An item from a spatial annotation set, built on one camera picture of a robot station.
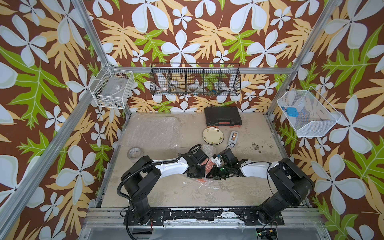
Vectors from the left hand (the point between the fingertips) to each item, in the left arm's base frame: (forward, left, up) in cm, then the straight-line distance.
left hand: (204, 174), depth 88 cm
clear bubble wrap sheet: (+13, -4, +7) cm, 15 cm away
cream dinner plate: (+28, -8, 0) cm, 29 cm away
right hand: (-2, -1, +1) cm, 2 cm away
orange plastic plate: (-1, -2, +14) cm, 14 cm away
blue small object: (+28, -52, +25) cm, 64 cm away
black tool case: (+46, -17, +1) cm, 49 cm away
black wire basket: (+54, +5, +30) cm, 62 cm away
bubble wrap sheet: (+32, +32, -1) cm, 45 cm away
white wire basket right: (+19, -58, +30) cm, 68 cm away
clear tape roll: (+13, +45, 0) cm, 47 cm away
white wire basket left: (+38, +55, +33) cm, 75 cm away
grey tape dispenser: (+24, -21, +2) cm, 32 cm away
